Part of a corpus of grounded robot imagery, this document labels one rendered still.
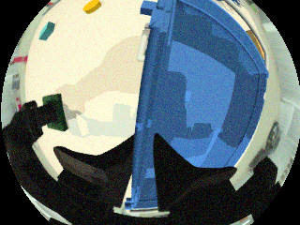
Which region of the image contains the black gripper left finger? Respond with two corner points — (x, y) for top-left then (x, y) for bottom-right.
(53, 134), (135, 209)

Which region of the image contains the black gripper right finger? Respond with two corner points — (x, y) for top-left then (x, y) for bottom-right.
(153, 132), (237, 213)

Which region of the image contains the small light blue cube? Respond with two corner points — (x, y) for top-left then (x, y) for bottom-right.
(38, 22), (55, 41)

